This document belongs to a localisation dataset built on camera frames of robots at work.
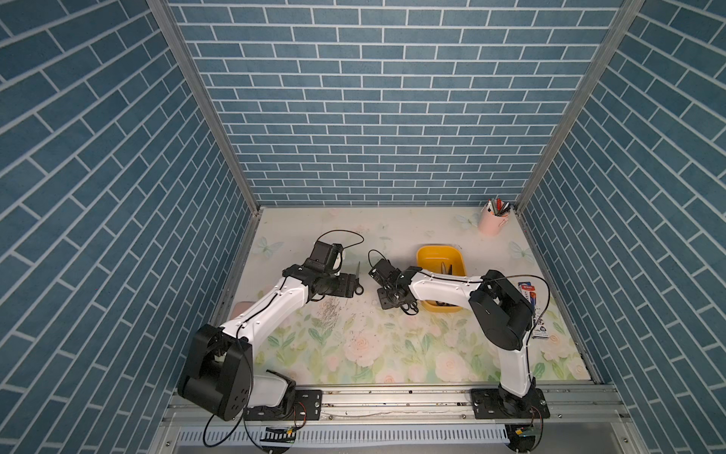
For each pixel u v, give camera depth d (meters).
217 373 0.41
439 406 0.75
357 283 0.98
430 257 1.02
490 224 1.07
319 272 0.66
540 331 0.87
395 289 0.67
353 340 0.85
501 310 0.52
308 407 0.74
